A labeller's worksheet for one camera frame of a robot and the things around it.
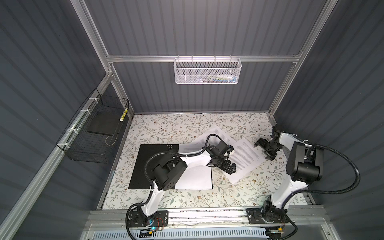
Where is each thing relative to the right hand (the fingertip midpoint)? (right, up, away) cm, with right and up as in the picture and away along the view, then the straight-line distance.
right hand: (262, 151), depth 97 cm
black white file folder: (-82, -2, 0) cm, 82 cm away
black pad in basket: (-90, +18, -21) cm, 94 cm away
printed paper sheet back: (-11, -4, 0) cm, 12 cm away
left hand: (-23, -8, -8) cm, 26 cm away
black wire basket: (-95, +12, -24) cm, 98 cm away
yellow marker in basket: (-84, +23, -15) cm, 88 cm away
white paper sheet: (-43, -14, -7) cm, 46 cm away
